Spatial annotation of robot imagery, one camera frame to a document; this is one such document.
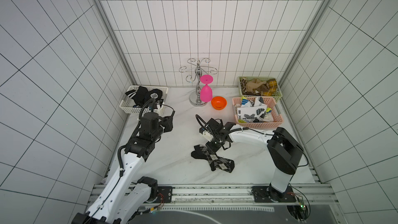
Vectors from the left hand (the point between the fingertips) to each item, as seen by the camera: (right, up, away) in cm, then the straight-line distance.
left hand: (168, 120), depth 78 cm
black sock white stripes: (-26, +13, +29) cm, 41 cm away
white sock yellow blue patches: (+60, +4, +18) cm, 63 cm away
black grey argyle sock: (+18, -18, +6) cm, 26 cm away
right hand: (+21, -16, +10) cm, 28 cm away
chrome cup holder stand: (+13, +11, +32) cm, 37 cm away
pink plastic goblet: (+20, +16, +12) cm, 29 cm away
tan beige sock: (+57, +22, +33) cm, 69 cm away
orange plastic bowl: (+30, +8, +29) cm, 42 cm away
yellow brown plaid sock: (+71, +22, +36) cm, 83 cm away
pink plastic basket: (+65, +9, +26) cm, 71 cm away
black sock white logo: (-16, +15, +30) cm, 37 cm away
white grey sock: (+50, +2, +17) cm, 53 cm away
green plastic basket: (+70, +14, +26) cm, 76 cm away
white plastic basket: (-35, +7, +29) cm, 46 cm away
